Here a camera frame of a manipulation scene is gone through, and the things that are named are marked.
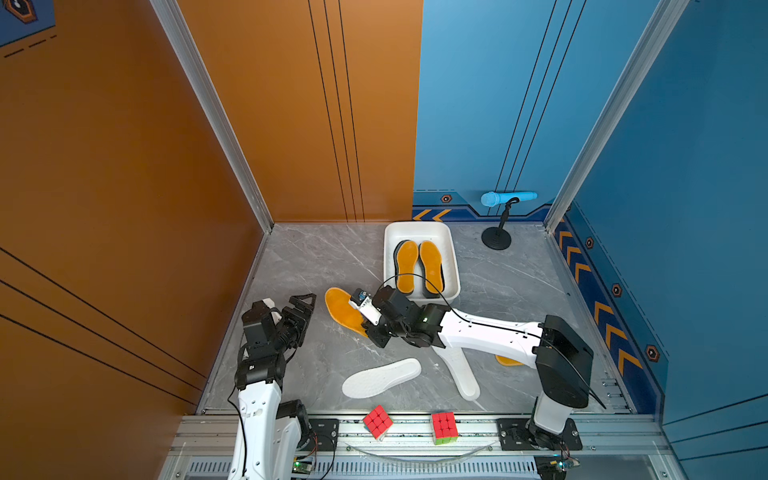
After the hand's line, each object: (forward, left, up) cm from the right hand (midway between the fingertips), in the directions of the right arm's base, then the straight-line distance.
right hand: (365, 322), depth 80 cm
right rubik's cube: (-23, -20, -8) cm, 32 cm away
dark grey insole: (+32, -8, -11) cm, 34 cm away
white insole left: (-11, -2, -13) cm, 17 cm away
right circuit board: (-30, -45, -15) cm, 56 cm away
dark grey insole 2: (+15, -18, -10) cm, 26 cm away
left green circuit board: (-31, +14, -13) cm, 36 cm away
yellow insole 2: (+28, -21, -10) cm, 36 cm away
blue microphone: (+37, -39, +12) cm, 55 cm away
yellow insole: (+32, -12, -10) cm, 35 cm away
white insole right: (-12, -28, -12) cm, 32 cm away
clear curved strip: (-29, -17, -13) cm, 36 cm away
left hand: (+4, +14, +4) cm, 15 cm away
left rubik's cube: (-22, -4, -8) cm, 24 cm away
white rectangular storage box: (+43, -26, -10) cm, 51 cm away
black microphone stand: (+42, -48, -12) cm, 65 cm away
